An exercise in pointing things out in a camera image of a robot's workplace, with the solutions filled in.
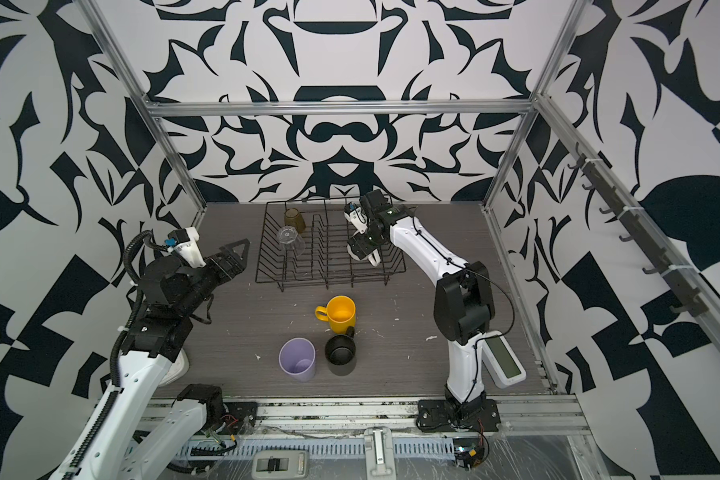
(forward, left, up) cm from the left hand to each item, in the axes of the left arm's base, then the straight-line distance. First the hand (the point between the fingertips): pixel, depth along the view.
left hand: (236, 241), depth 70 cm
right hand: (+13, -30, -16) cm, 36 cm away
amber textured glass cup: (+28, -6, -22) cm, 36 cm away
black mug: (-15, -23, -31) cm, 41 cm away
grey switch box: (-40, -10, -28) cm, 50 cm away
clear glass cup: (+16, -7, -21) cm, 27 cm away
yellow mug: (-5, -23, -29) cm, 37 cm away
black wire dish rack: (+20, -11, -28) cm, 36 cm away
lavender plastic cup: (-18, -11, -28) cm, 35 cm away
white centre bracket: (-39, -32, -29) cm, 58 cm away
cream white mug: (+7, -33, -18) cm, 38 cm away
